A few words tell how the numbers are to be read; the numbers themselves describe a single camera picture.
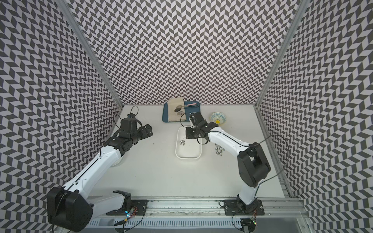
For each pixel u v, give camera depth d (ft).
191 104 3.56
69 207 1.24
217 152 3.06
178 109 3.79
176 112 3.75
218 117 3.55
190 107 3.60
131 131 2.02
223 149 3.07
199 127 2.18
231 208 2.42
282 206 2.47
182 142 3.16
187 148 3.01
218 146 3.15
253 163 1.50
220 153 3.05
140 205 2.39
